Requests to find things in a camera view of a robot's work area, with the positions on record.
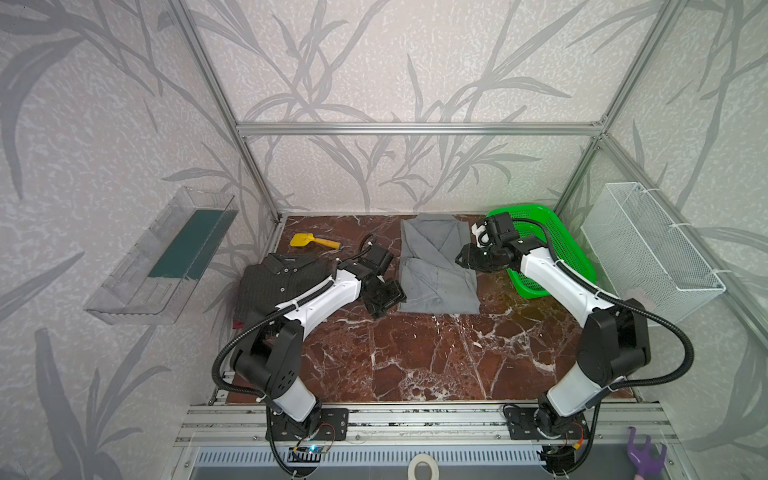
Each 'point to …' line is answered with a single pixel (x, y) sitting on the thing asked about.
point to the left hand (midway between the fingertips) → (406, 296)
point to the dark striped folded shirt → (275, 279)
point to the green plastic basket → (565, 249)
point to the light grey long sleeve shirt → (437, 273)
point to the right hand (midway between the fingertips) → (460, 252)
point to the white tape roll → (435, 472)
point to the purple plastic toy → (646, 464)
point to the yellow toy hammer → (304, 239)
